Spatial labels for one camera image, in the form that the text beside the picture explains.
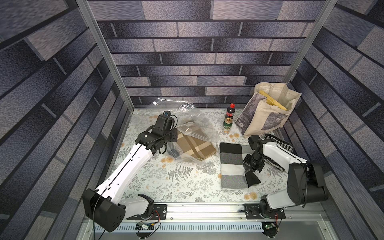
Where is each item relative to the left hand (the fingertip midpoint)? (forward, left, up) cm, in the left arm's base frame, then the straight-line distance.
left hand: (173, 130), depth 77 cm
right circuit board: (-40, -50, -27) cm, 69 cm away
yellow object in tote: (+22, -59, +2) cm, 63 cm away
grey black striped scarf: (-14, -34, -22) cm, 43 cm away
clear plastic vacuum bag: (+36, -3, -23) cm, 43 cm away
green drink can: (+16, -34, -14) cm, 40 cm away
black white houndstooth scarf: (+5, -68, -19) cm, 70 cm away
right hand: (-11, -42, -22) cm, 49 cm away
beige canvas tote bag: (+16, -50, -4) cm, 53 cm away
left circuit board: (-40, +13, -25) cm, 49 cm away
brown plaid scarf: (+6, -9, -21) cm, 24 cm away
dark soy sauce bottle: (+29, -37, -14) cm, 49 cm away
